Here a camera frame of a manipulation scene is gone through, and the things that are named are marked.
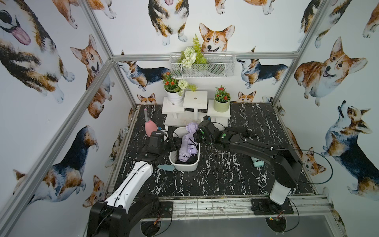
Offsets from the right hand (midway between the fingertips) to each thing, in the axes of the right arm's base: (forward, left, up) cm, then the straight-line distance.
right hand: (191, 135), depth 82 cm
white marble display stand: (+19, -3, +4) cm, 19 cm away
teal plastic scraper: (-12, +15, -16) cm, 25 cm away
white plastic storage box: (+6, +9, -6) cm, 12 cm away
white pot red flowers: (+25, +10, +13) cm, 29 cm away
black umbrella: (-6, +7, +3) cm, 10 cm away
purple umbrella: (-5, +2, -4) cm, 7 cm away
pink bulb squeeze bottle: (+11, +28, -6) cm, 31 cm away
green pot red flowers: (+18, -18, +8) cm, 27 cm away
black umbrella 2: (-9, 0, -11) cm, 14 cm away
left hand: (0, +9, -2) cm, 9 cm away
